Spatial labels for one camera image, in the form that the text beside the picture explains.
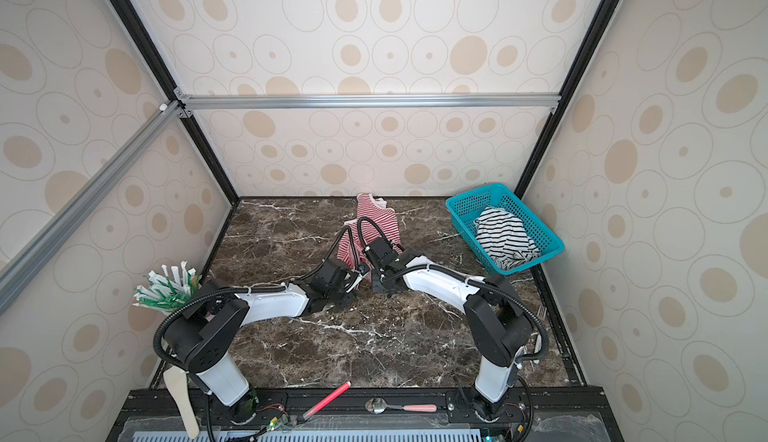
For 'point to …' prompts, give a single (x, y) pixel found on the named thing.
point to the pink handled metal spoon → (378, 405)
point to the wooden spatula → (177, 384)
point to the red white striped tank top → (374, 221)
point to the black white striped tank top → (504, 237)
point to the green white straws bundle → (165, 294)
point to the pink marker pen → (326, 401)
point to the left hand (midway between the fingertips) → (358, 280)
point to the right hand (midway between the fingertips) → (383, 283)
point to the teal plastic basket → (467, 206)
